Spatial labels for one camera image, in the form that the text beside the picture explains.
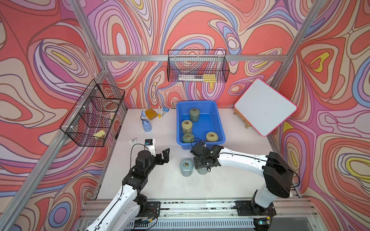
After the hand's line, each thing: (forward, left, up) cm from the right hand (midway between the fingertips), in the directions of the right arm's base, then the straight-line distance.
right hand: (203, 166), depth 84 cm
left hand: (+6, +23, +10) cm, 26 cm away
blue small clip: (+51, +27, -3) cm, 58 cm away
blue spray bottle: (+30, +38, +4) cm, 48 cm away
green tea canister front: (+17, +9, +5) cm, 20 cm away
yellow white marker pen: (+47, +31, -1) cm, 56 cm away
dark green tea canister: (+40, +3, +3) cm, 40 cm away
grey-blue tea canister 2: (-2, 0, -3) cm, 4 cm away
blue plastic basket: (+30, -8, -5) cm, 32 cm away
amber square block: (+44, +37, +1) cm, 57 cm away
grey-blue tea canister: (-2, +10, +5) cm, 11 cm away
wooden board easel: (+32, -36, -1) cm, 48 cm away
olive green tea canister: (+27, +9, +4) cm, 29 cm away
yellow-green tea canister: (+17, -7, +5) cm, 19 cm away
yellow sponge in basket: (+9, +53, +24) cm, 59 cm away
